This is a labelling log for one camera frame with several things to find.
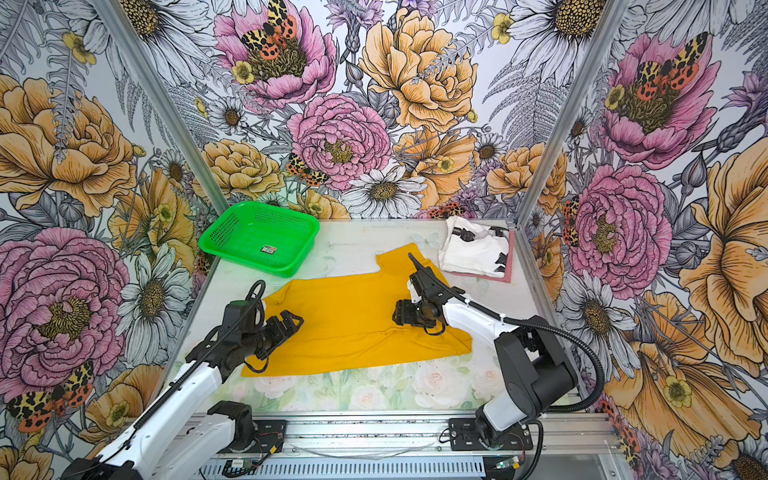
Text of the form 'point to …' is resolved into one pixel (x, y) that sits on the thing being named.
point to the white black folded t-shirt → (474, 248)
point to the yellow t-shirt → (347, 321)
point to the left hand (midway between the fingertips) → (292, 338)
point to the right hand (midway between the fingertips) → (403, 326)
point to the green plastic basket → (272, 240)
